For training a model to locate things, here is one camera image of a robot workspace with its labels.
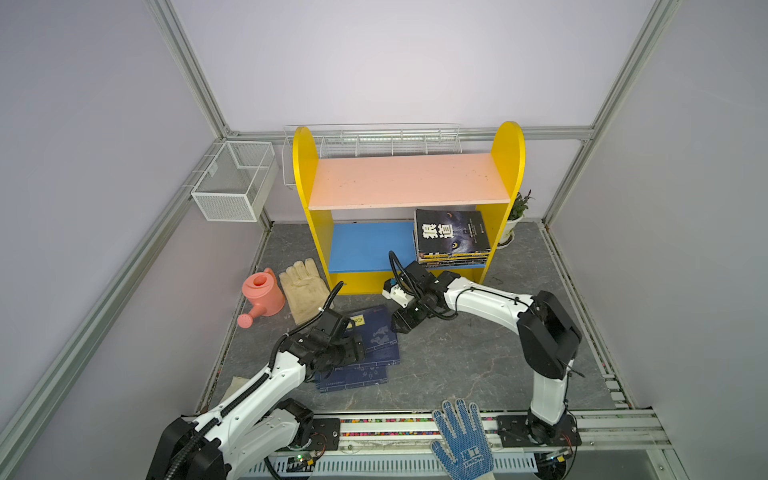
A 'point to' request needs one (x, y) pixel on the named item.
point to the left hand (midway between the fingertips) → (352, 358)
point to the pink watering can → (265, 293)
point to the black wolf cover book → (450, 231)
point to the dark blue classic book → (379, 334)
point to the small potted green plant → (520, 205)
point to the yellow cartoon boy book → (463, 259)
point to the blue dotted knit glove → (466, 453)
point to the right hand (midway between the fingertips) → (399, 326)
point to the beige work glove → (306, 292)
